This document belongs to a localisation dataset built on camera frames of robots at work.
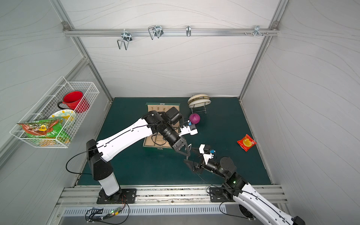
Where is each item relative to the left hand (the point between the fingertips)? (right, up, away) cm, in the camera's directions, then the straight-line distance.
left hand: (188, 156), depth 61 cm
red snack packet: (+41, -2, +32) cm, 52 cm away
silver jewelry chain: (+1, +4, +2) cm, 4 cm away
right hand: (+1, -1, +9) cm, 9 cm away
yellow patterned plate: (-60, +17, +6) cm, 63 cm away
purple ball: (+6, +15, +40) cm, 43 cm away
